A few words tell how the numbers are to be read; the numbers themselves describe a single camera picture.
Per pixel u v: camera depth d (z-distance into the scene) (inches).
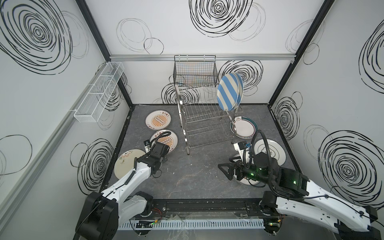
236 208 29.7
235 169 22.0
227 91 30.6
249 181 23.1
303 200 17.1
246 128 41.9
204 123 42.5
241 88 27.4
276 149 37.3
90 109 28.4
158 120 43.0
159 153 25.8
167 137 30.2
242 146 22.5
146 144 29.2
